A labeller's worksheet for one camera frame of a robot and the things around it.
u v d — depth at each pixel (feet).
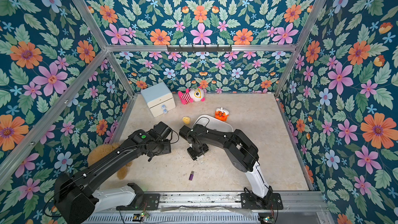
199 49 3.05
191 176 2.69
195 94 3.63
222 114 3.32
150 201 2.42
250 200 2.41
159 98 3.23
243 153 1.67
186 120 3.35
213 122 3.35
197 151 2.56
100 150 2.28
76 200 1.23
